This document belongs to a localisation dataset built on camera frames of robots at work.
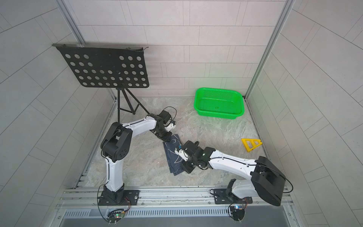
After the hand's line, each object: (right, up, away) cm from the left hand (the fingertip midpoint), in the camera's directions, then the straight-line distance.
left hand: (170, 138), depth 96 cm
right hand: (+10, -13, -17) cm, 23 cm away
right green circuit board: (+37, -31, -26) cm, 55 cm away
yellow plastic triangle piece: (+53, -3, -5) cm, 53 cm away
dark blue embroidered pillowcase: (+4, -10, -13) cm, 17 cm away
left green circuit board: (-22, -30, -30) cm, 48 cm away
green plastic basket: (+37, +25, +18) cm, 48 cm away
